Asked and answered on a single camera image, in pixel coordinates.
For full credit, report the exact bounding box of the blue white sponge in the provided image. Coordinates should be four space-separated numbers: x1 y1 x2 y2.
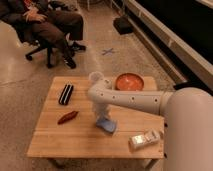
96 118 117 133

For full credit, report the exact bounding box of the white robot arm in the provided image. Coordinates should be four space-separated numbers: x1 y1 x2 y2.
88 79 213 171

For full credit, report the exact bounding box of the red brown chili pepper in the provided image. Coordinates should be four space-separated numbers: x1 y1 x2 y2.
57 111 78 125

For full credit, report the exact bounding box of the clear plastic cup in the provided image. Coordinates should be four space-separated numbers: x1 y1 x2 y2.
89 71 103 83

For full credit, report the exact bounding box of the orange red bowl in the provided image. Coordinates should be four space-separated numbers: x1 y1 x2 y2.
115 73 144 91

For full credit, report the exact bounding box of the wooden table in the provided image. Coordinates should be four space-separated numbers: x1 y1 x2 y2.
27 77 164 160

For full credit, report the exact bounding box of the white carton box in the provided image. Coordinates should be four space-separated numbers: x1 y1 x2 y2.
129 130 161 150

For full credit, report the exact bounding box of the black office chair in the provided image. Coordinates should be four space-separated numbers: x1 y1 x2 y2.
0 19 55 68

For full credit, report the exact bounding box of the black bag on floor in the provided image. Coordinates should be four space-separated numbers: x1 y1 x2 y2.
113 17 133 35

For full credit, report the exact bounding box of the seated person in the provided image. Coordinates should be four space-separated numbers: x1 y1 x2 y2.
0 0 86 69

